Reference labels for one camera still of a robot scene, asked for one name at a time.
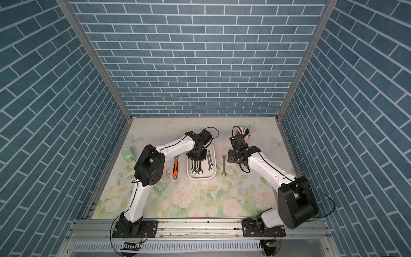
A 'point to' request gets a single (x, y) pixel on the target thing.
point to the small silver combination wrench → (210, 161)
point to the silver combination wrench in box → (193, 169)
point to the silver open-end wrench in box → (200, 169)
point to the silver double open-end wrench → (223, 168)
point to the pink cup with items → (244, 131)
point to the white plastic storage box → (206, 174)
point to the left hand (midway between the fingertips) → (204, 160)
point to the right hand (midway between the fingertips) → (236, 157)
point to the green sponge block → (128, 155)
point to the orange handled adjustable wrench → (175, 172)
